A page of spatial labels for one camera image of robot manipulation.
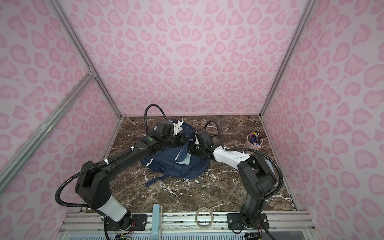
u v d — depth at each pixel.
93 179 0.48
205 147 0.70
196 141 0.82
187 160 0.84
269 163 0.43
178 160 0.80
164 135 0.66
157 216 0.70
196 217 0.74
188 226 0.72
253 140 0.89
